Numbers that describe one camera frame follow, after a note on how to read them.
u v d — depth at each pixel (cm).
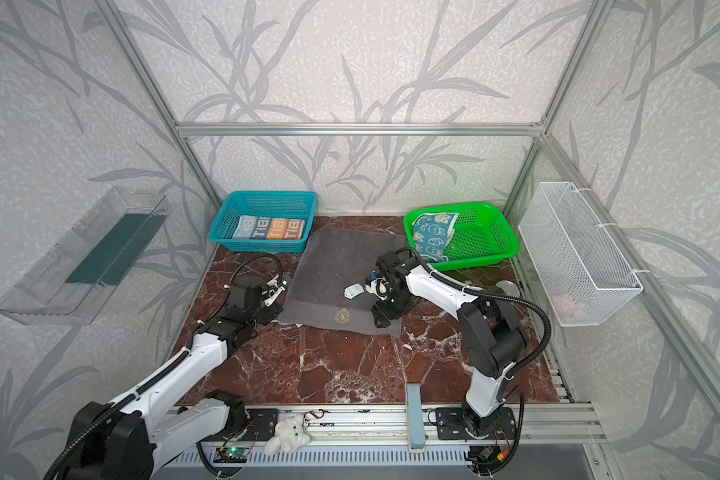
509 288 93
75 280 63
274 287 74
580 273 61
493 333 47
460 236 115
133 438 39
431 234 111
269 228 115
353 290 96
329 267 104
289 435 69
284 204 119
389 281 66
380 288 81
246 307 64
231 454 71
